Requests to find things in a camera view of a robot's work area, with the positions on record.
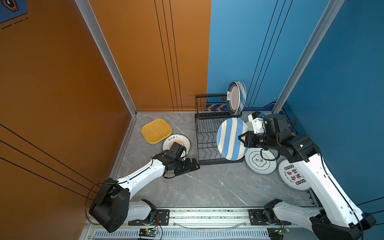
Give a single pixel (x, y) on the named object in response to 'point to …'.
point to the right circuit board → (282, 231)
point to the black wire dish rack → (210, 110)
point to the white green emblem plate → (260, 161)
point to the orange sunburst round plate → (180, 139)
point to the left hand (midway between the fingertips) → (194, 167)
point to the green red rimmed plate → (233, 97)
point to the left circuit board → (148, 232)
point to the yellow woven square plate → (156, 131)
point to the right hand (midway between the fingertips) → (237, 138)
